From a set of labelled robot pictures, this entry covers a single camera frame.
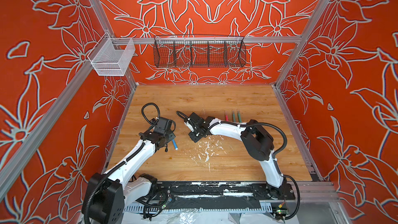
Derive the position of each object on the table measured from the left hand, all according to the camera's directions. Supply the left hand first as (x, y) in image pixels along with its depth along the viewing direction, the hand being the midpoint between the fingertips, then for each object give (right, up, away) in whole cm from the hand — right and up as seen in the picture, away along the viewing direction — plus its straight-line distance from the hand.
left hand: (169, 134), depth 85 cm
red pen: (+35, +7, +15) cm, 39 cm away
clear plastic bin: (-38, +46, +8) cm, 60 cm away
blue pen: (+3, -7, +3) cm, 8 cm away
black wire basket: (+17, +51, +13) cm, 55 cm away
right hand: (+12, -2, +7) cm, 14 cm away
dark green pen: (+40, +8, +15) cm, 44 cm away
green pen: (+44, +7, +15) cm, 47 cm away
